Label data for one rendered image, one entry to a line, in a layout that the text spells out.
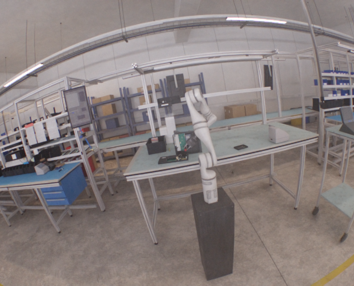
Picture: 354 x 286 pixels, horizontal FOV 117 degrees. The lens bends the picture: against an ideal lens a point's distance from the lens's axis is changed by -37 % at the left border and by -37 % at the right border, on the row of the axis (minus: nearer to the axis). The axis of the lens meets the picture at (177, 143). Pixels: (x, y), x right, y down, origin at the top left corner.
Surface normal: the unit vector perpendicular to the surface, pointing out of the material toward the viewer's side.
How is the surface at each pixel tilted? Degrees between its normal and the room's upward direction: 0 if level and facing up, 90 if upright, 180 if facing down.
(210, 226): 90
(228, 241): 90
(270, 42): 90
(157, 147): 90
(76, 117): 101
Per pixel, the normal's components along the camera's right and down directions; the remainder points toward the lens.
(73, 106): 0.48, 0.33
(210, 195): 0.11, 0.23
